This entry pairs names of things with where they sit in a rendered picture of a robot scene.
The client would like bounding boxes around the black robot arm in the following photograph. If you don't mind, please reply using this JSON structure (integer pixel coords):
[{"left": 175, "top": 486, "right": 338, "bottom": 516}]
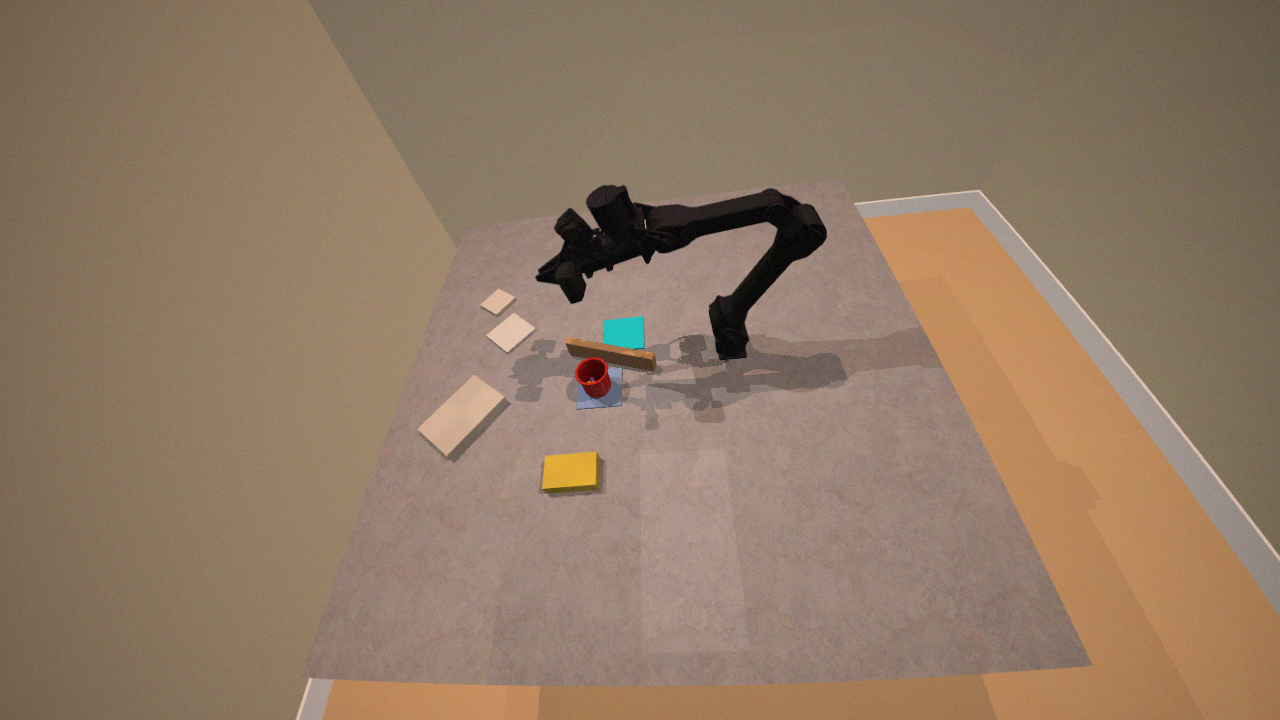
[{"left": 554, "top": 184, "right": 827, "bottom": 360}]

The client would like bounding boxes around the tan flat rectangular block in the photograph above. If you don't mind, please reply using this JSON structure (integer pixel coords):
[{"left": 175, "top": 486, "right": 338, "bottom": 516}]
[{"left": 419, "top": 375, "right": 509, "bottom": 461}]

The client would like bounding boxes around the yellow rectangular block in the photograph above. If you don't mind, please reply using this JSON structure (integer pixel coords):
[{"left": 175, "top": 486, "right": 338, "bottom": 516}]
[{"left": 541, "top": 452, "right": 599, "bottom": 495}]

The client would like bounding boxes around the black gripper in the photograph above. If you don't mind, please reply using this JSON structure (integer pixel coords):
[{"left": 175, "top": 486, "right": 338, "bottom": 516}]
[{"left": 536, "top": 231, "right": 617, "bottom": 304}]

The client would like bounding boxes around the brown rectangular bar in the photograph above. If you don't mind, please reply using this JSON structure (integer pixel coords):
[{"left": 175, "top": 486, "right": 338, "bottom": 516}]
[{"left": 564, "top": 337, "right": 657, "bottom": 372}]

